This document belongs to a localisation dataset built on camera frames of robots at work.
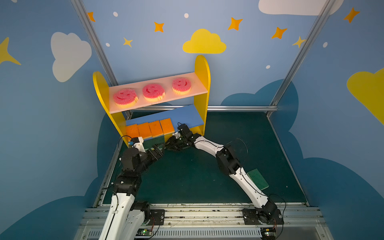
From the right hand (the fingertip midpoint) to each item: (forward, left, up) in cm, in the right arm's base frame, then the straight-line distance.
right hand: (165, 145), depth 97 cm
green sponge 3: (-15, +1, +26) cm, 30 cm away
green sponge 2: (-17, -57, -5) cm, 60 cm away
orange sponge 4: (+8, -1, +11) cm, 13 cm away
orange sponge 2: (+2, +19, +11) cm, 22 cm away
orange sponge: (+5, +13, +10) cm, 17 cm away
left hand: (-12, -3, +19) cm, 23 cm away
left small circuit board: (-47, +3, -5) cm, 47 cm away
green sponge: (+4, +5, 0) cm, 7 cm away
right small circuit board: (-43, -58, -6) cm, 73 cm away
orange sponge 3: (+5, +5, +11) cm, 13 cm away
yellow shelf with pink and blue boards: (+19, -18, +9) cm, 28 cm away
